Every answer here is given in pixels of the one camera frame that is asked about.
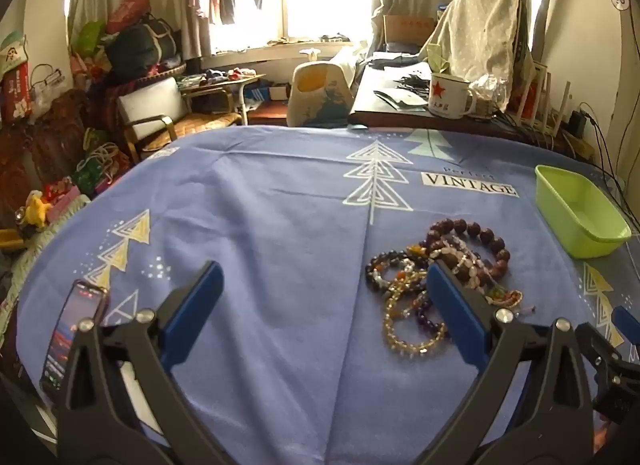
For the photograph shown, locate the green plastic basket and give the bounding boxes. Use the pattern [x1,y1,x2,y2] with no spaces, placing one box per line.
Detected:
[535,164,633,260]

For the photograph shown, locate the large brown wooden bead bracelet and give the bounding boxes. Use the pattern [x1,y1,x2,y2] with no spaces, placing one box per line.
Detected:
[425,218,511,291]

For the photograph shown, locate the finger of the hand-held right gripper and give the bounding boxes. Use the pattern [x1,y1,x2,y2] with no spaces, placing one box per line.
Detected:
[611,305,640,346]
[575,322,640,386]

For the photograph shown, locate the blue tree print tablecloth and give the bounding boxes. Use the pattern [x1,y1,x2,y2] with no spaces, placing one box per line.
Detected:
[15,125,640,451]

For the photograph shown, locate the yellow toy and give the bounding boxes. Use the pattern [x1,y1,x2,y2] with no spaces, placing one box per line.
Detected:
[17,190,51,231]

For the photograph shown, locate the printed package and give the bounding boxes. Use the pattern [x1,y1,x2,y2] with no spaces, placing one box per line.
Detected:
[0,62,33,121]

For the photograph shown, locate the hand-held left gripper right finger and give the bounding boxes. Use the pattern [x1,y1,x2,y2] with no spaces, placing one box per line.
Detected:
[427,261,596,465]

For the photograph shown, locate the wooden armchair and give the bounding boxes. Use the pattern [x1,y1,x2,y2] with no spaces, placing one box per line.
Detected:
[117,76,241,161]

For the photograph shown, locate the small wooden table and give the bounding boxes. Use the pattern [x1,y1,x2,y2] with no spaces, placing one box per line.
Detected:
[180,72,266,126]

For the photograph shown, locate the yellow crystal bead bracelet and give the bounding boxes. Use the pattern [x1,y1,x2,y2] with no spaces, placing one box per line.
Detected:
[382,270,451,357]

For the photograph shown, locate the red bag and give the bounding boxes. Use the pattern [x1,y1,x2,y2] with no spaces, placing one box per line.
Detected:
[105,0,151,33]

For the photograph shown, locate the green bag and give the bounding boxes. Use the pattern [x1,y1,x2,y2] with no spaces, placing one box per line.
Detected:
[72,20,106,58]

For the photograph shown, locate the clear white crystal bracelet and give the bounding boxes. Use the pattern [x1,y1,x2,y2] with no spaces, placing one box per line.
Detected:
[425,237,481,291]

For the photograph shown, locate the black cables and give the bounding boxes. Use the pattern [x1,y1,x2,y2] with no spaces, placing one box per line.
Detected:
[580,102,640,206]

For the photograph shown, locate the dark duffel bag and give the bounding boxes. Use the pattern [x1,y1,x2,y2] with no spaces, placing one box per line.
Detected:
[105,15,178,78]

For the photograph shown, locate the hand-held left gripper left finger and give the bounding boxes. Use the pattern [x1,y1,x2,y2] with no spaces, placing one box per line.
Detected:
[57,260,236,465]

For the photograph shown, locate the dark desk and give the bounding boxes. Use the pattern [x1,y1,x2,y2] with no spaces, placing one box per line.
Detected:
[347,50,551,141]

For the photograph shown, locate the dark brown bead bracelet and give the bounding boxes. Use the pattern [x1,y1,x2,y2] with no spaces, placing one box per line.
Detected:
[365,247,416,296]

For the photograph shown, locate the clear plastic bag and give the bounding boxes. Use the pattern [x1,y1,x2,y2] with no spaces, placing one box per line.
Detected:
[467,74,508,118]

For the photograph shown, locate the grey cloth cover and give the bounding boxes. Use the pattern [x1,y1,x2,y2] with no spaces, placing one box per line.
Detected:
[420,0,531,111]

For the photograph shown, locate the cardboard box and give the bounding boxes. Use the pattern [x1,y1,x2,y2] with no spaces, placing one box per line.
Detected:
[382,14,436,43]

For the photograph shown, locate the white enamel mug red star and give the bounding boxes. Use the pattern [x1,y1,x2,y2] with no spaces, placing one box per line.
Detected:
[427,72,478,120]

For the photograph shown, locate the wooden rack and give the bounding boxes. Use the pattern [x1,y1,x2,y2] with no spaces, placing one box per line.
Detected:
[515,62,573,136]

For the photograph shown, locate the smartphone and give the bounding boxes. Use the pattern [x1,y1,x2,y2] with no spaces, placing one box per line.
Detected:
[39,279,111,396]

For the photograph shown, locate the purple bead bracelet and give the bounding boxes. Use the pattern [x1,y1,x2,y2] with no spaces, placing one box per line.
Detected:
[410,290,451,336]

